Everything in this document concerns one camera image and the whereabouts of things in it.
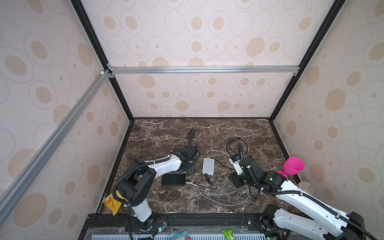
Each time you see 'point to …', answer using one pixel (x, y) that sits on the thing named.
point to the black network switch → (173, 179)
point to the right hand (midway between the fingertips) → (232, 175)
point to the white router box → (208, 166)
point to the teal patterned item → (184, 235)
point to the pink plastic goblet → (292, 166)
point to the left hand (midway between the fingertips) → (194, 164)
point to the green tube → (228, 234)
